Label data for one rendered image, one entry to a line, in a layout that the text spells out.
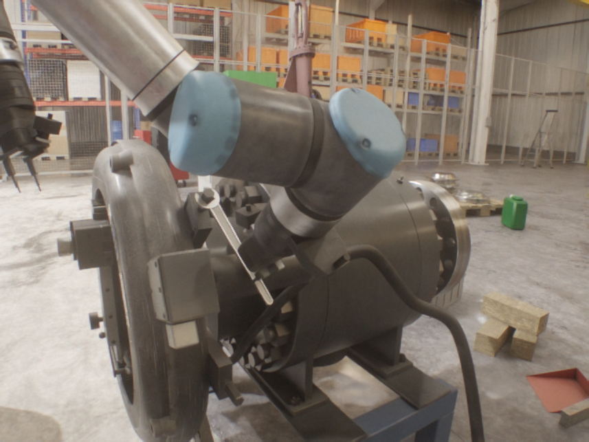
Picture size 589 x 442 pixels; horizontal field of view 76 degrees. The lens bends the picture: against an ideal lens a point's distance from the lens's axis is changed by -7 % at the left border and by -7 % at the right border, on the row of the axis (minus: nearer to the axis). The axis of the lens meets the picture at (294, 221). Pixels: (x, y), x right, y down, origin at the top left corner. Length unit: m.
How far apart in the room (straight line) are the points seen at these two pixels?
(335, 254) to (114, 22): 0.36
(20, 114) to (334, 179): 0.56
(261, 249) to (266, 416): 1.10
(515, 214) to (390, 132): 4.33
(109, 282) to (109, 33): 0.74
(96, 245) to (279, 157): 0.68
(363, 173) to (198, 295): 0.35
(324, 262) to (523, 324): 1.77
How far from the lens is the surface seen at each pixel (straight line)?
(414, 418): 1.28
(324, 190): 0.40
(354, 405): 1.66
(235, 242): 0.69
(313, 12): 12.70
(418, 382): 1.37
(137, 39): 0.47
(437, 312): 1.01
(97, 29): 0.48
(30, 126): 0.78
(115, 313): 1.14
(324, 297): 0.99
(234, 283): 0.67
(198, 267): 0.64
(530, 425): 1.77
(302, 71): 5.40
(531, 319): 2.17
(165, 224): 0.76
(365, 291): 1.07
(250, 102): 0.35
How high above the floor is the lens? 1.03
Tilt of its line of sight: 14 degrees down
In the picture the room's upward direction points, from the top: 1 degrees clockwise
